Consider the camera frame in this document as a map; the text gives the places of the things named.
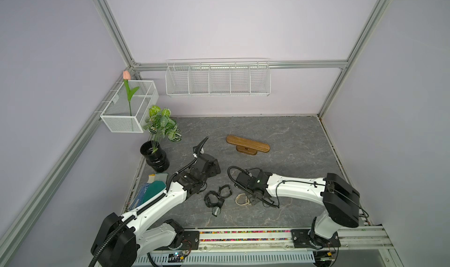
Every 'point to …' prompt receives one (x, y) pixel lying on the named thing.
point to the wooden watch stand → (246, 146)
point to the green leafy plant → (160, 123)
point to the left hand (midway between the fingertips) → (210, 165)
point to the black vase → (157, 160)
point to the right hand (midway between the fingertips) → (255, 192)
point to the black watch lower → (217, 206)
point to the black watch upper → (221, 188)
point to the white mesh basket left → (128, 109)
